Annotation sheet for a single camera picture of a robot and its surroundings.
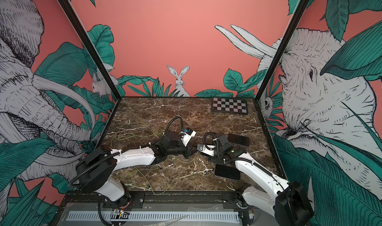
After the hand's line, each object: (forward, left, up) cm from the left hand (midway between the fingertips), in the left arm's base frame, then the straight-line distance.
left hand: (201, 147), depth 79 cm
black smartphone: (-9, -15, -13) cm, 22 cm away
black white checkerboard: (+40, -26, -12) cm, 49 cm away
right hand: (+3, -6, -4) cm, 8 cm away
